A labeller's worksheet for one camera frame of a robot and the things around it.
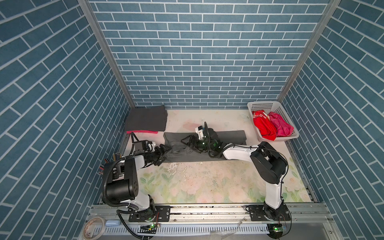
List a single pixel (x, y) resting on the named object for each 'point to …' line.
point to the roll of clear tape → (94, 228)
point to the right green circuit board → (276, 230)
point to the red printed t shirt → (264, 124)
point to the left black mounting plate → (157, 214)
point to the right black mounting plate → (257, 213)
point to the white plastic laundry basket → (274, 106)
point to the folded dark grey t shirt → (152, 118)
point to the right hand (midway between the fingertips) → (183, 142)
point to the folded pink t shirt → (142, 131)
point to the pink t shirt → (282, 128)
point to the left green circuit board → (147, 229)
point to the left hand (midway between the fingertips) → (168, 151)
